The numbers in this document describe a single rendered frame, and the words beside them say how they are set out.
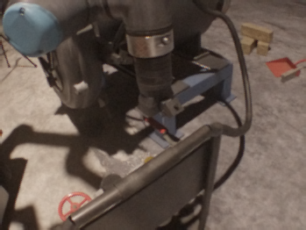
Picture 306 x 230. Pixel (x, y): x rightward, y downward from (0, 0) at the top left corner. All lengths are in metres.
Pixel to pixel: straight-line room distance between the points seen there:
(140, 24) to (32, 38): 0.18
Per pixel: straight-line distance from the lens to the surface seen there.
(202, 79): 1.22
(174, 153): 0.41
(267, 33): 2.19
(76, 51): 0.78
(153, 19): 0.41
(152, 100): 0.50
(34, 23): 0.34
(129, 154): 1.19
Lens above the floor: 0.87
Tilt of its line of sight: 39 degrees down
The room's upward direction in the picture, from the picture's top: 7 degrees counter-clockwise
